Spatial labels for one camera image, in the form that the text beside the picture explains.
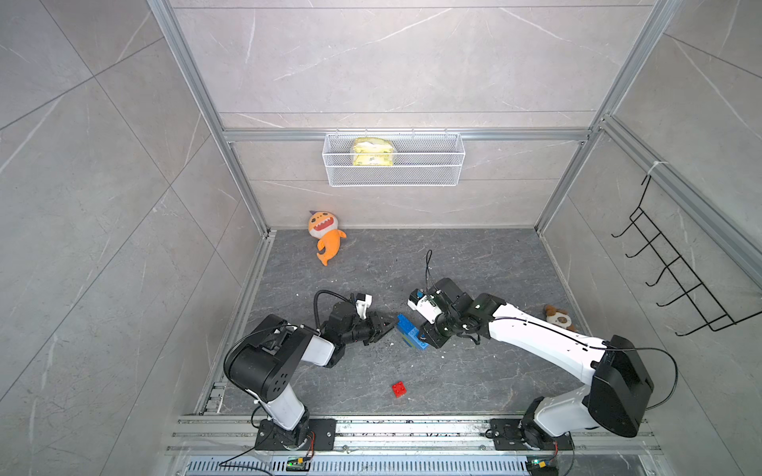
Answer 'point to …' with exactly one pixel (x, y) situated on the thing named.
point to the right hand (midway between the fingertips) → (425, 332)
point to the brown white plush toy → (558, 317)
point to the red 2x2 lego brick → (399, 390)
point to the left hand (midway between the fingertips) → (400, 320)
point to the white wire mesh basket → (421, 160)
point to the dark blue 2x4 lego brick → (410, 333)
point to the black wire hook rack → (696, 295)
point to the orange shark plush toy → (323, 226)
